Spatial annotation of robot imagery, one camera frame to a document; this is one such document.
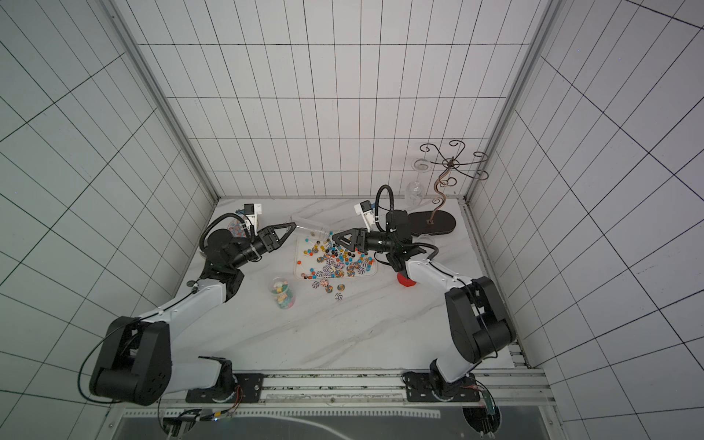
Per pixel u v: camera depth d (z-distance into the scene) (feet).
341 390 2.44
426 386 2.38
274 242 2.28
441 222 3.59
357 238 2.33
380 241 2.37
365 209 2.44
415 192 3.03
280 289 2.72
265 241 2.24
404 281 3.03
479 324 1.46
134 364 1.35
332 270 3.13
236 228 2.37
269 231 2.29
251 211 2.33
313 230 2.42
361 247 2.33
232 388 2.34
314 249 3.36
